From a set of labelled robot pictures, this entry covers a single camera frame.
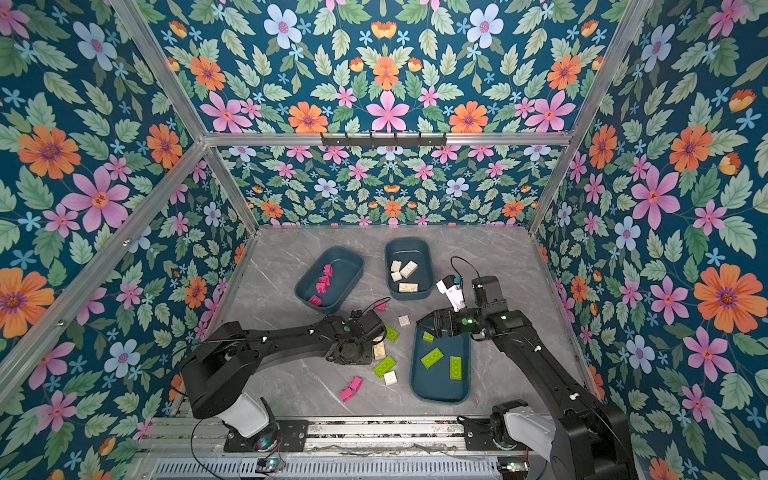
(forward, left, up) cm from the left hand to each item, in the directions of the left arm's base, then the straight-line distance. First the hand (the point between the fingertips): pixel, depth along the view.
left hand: (370, 354), depth 85 cm
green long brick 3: (-4, -24, -1) cm, 25 cm away
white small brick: (+28, -9, -2) cm, 30 cm away
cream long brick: (+1, -3, -1) cm, 3 cm away
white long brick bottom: (+30, -13, 0) cm, 33 cm away
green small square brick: (+4, -17, 0) cm, 18 cm away
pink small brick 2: (+27, +16, 0) cm, 31 cm away
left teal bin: (+32, +8, -2) cm, 33 cm away
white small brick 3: (-7, -6, -1) cm, 9 cm away
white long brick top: (+23, -13, -1) cm, 26 cm away
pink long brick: (+24, +17, +1) cm, 29 cm away
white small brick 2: (+11, -11, -2) cm, 15 cm away
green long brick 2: (-1, -18, -2) cm, 18 cm away
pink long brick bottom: (-10, +6, 0) cm, 12 cm away
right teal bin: (-5, -20, -2) cm, 21 cm away
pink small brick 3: (+19, +18, 0) cm, 26 cm away
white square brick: (+32, -9, 0) cm, 33 cm away
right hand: (+3, -17, +13) cm, 22 cm away
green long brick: (-2, -5, -3) cm, 6 cm away
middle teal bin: (+40, -14, -1) cm, 42 cm away
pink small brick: (+32, +15, -1) cm, 35 cm away
